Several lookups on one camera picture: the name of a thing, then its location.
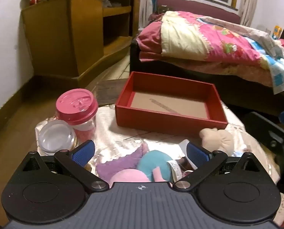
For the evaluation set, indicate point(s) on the pink printed quilt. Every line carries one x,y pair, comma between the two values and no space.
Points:
192,43

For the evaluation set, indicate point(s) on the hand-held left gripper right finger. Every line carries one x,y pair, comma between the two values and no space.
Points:
196,153

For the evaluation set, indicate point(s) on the beige curtain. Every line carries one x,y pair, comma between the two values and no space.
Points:
149,2
248,0

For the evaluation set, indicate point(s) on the blue patterned sheet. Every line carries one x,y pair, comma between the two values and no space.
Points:
282,74

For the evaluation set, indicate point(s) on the grey cloth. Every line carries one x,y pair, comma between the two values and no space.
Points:
110,3

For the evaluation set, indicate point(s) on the beige plush toy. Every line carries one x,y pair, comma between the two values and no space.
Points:
218,140

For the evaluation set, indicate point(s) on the red cardboard box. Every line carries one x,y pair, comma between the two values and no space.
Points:
170,124

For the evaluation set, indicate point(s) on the pink teal purple plush toy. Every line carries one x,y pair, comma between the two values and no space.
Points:
153,164

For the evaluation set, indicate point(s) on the wooden cabinet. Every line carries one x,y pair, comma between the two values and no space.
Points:
56,40

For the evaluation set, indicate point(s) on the maroon headboard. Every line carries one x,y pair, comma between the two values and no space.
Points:
204,9

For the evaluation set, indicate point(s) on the clear jar with pink lid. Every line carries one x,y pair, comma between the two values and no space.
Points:
76,105

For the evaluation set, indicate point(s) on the clear glass jar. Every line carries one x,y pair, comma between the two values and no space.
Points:
56,136

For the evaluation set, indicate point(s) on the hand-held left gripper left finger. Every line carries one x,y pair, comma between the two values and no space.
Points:
83,152

